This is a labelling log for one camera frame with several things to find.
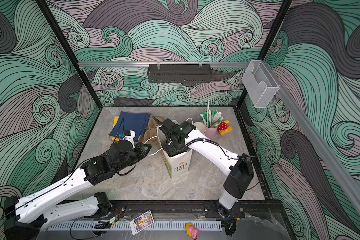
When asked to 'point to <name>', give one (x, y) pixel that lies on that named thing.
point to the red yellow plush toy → (223, 128)
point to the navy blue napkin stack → (128, 121)
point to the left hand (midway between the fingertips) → (153, 145)
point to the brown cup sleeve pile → (150, 136)
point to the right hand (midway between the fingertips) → (175, 150)
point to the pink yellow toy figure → (191, 230)
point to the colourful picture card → (141, 222)
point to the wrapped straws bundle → (211, 117)
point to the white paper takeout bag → (178, 164)
